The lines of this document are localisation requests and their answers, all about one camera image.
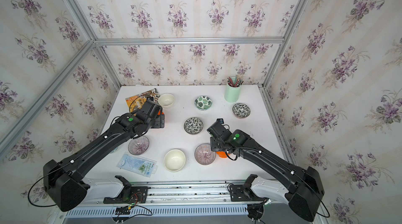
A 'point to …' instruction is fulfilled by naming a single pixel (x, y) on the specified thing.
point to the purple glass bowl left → (138, 146)
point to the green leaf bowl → (203, 103)
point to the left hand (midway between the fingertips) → (158, 120)
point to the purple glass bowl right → (203, 154)
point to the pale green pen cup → (233, 90)
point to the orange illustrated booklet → (135, 102)
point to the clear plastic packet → (141, 165)
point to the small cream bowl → (166, 100)
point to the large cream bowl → (174, 160)
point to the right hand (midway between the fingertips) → (218, 143)
